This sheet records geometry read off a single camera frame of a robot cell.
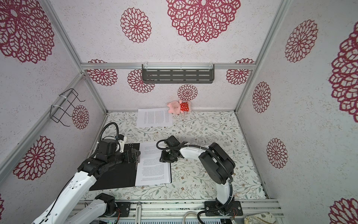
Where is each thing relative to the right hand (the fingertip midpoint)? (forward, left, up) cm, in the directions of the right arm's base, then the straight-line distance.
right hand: (160, 158), depth 90 cm
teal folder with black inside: (-11, +22, -2) cm, 25 cm away
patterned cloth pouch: (-29, -56, -1) cm, 63 cm away
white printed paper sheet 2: (+38, +10, -3) cm, 40 cm away
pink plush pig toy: (+43, -8, +5) cm, 44 cm away
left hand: (-4, +13, +12) cm, 18 cm away
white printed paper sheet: (-6, +6, -3) cm, 9 cm away
